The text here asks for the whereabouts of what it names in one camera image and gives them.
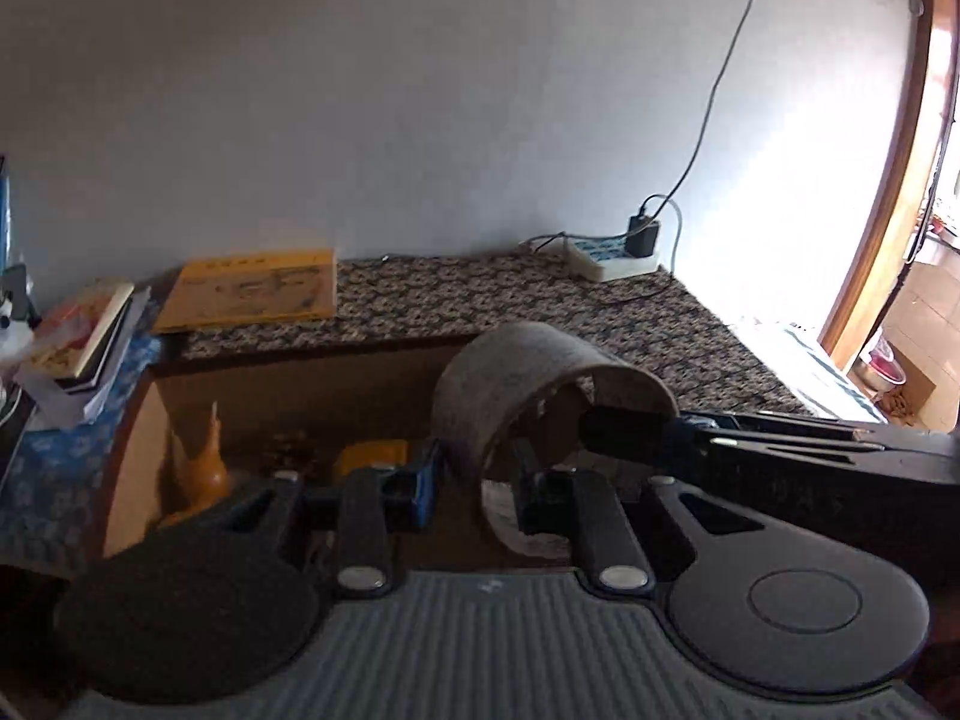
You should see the yellow plastic case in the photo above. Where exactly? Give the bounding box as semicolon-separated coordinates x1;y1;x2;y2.
331;439;410;484

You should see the metal basin with pink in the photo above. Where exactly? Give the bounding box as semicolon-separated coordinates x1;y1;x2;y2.
854;333;907;395

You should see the brown cardboard box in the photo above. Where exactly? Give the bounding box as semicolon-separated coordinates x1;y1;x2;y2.
91;335;469;557

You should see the floral patterned tablecloth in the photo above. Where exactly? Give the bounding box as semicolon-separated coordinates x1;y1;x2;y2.
179;252;809;415

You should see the tan gourd ornament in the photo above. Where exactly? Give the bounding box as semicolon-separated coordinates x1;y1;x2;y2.
158;401;233;528

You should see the white power strip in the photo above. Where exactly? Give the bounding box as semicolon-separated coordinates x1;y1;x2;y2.
563;238;659;283

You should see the yellow hardcover book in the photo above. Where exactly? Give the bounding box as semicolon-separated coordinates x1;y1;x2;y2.
153;249;337;335

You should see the black power adapter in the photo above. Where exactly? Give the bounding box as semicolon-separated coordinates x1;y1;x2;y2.
623;215;661;259

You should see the stack of books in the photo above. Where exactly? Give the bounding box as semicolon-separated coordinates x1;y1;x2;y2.
13;281;151;433

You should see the brown wooden door frame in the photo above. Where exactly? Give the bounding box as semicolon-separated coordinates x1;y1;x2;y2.
818;0;934;367

